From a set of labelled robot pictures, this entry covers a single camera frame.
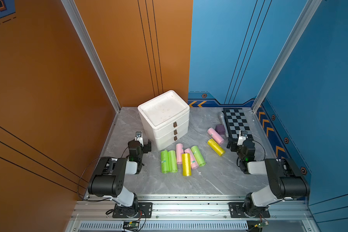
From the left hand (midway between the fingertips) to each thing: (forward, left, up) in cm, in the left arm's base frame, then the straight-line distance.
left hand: (142, 138), depth 95 cm
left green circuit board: (-47, -1, -9) cm, 48 cm away
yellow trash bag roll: (-8, -51, -3) cm, 52 cm away
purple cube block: (+10, -54, -2) cm, 55 cm away
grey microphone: (+23, -58, -3) cm, 62 cm away
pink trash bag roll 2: (-8, -25, -3) cm, 27 cm away
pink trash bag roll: (+4, -50, -3) cm, 50 cm away
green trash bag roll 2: (-15, -21, -3) cm, 26 cm away
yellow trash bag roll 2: (-17, -29, -1) cm, 34 cm away
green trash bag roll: (-17, -16, -4) cm, 24 cm away
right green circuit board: (-46, -65, -6) cm, 79 cm away
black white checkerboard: (+18, -67, -4) cm, 70 cm away
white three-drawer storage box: (+2, -17, +17) cm, 25 cm away
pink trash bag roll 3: (-16, -34, -2) cm, 37 cm away
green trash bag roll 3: (-11, -37, -3) cm, 39 cm away
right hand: (0, -62, +1) cm, 62 cm away
